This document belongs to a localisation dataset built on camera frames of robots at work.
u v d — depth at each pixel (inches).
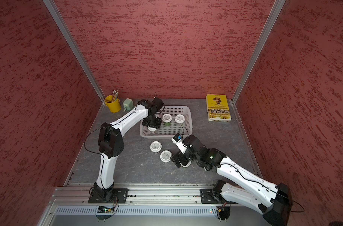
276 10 28.4
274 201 15.4
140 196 29.9
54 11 28.5
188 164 25.3
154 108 27.8
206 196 29.1
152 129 34.5
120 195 29.2
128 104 43.2
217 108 43.8
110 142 22.4
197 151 21.3
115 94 40.7
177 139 25.3
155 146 33.8
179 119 38.5
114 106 43.3
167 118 38.8
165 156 32.6
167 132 36.3
